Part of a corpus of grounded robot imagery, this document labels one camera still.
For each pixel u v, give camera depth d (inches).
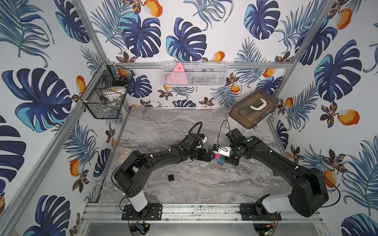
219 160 33.2
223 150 28.3
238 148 23.6
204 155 30.0
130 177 18.0
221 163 35.3
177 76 35.5
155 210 29.4
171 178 33.0
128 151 37.5
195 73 39.7
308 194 16.2
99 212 29.9
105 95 32.2
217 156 33.1
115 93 31.4
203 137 32.2
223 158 29.4
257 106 37.2
